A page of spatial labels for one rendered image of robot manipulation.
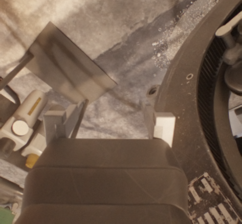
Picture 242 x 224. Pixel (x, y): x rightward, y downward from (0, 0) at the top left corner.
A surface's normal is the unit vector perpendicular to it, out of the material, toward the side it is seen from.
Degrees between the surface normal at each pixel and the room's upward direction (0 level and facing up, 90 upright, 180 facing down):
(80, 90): 0
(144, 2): 0
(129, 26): 0
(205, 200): 90
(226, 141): 88
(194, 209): 90
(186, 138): 90
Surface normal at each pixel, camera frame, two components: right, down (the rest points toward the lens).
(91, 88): -0.11, 0.65
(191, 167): -0.67, -0.60
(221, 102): 0.10, -0.54
